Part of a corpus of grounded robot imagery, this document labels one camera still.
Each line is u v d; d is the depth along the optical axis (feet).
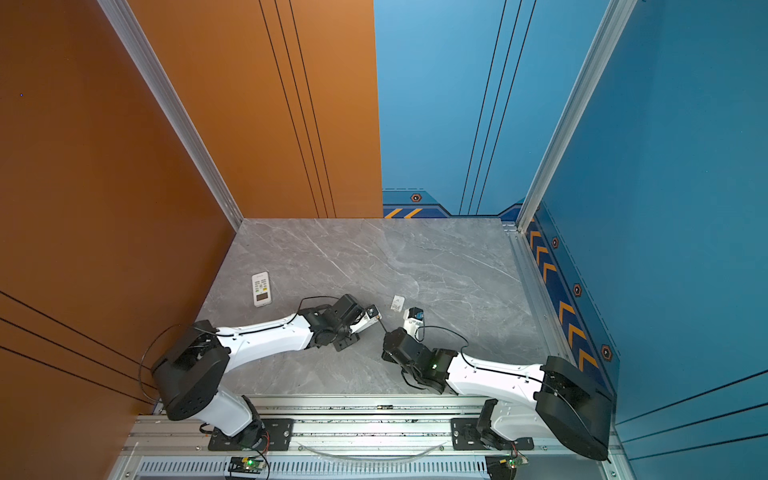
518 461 2.27
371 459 2.33
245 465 2.33
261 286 3.27
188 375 1.46
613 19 2.31
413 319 2.43
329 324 2.18
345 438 2.47
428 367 2.00
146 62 2.52
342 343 2.59
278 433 2.45
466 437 2.38
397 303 3.17
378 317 3.02
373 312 2.59
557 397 1.37
